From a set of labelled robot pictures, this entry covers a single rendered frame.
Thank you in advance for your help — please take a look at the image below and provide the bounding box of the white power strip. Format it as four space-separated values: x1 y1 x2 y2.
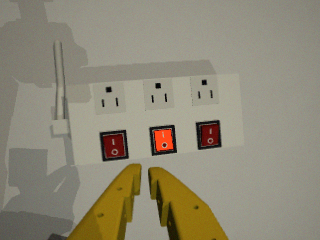
52 40 244 166

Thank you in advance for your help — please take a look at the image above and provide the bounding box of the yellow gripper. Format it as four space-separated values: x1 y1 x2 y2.
66 163 229 240

